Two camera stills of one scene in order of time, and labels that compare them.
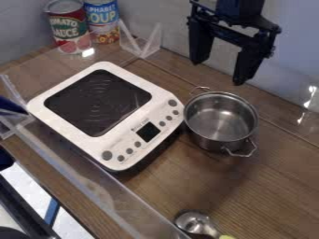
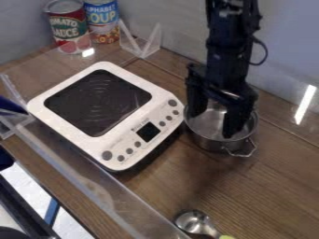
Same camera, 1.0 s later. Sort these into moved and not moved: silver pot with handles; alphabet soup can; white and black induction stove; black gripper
Moved: black gripper
Not moved: white and black induction stove; silver pot with handles; alphabet soup can
